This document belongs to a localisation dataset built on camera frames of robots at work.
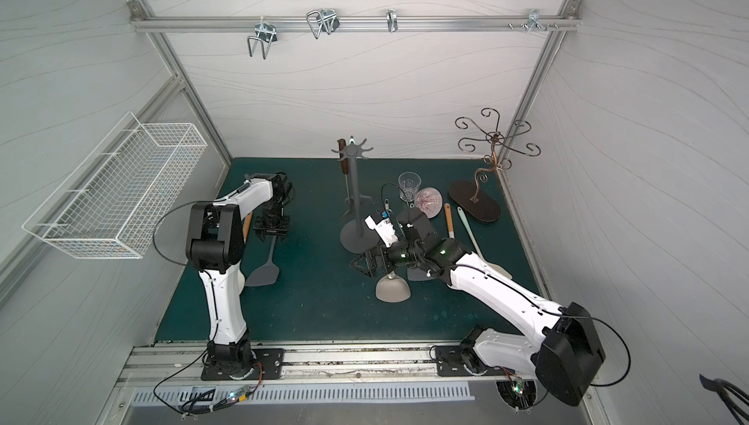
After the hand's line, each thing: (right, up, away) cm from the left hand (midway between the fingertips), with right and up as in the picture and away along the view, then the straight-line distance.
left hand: (274, 239), depth 95 cm
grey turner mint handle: (+47, -9, -7) cm, 48 cm away
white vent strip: (-8, -35, -23) cm, 42 cm away
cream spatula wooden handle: (+60, +8, +9) cm, 61 cm away
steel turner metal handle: (+39, -12, -12) cm, 42 cm away
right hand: (+31, -1, -22) cm, 38 cm away
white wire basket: (-28, +14, -26) cm, 41 cm away
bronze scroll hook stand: (+71, +11, +9) cm, 72 cm away
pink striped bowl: (+53, +12, +9) cm, 55 cm away
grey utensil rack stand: (+28, +1, +2) cm, 28 cm away
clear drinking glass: (+46, +19, +14) cm, 52 cm away
